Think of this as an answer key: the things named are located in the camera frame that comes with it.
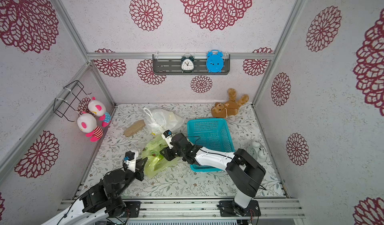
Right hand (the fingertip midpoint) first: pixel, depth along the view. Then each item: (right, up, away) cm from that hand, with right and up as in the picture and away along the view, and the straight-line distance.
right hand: (160, 149), depth 82 cm
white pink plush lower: (-42, +15, +2) cm, 44 cm away
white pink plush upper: (-41, +23, +10) cm, 48 cm away
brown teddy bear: (+45, +25, +25) cm, 57 cm away
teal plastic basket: (+31, +7, +21) cm, 38 cm away
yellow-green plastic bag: (0, -3, -11) cm, 12 cm away
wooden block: (-23, +10, +23) cm, 34 cm away
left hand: (-6, -4, -7) cm, 9 cm away
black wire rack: (-47, +24, -7) cm, 53 cm away
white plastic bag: (-4, +16, +15) cm, 22 cm away
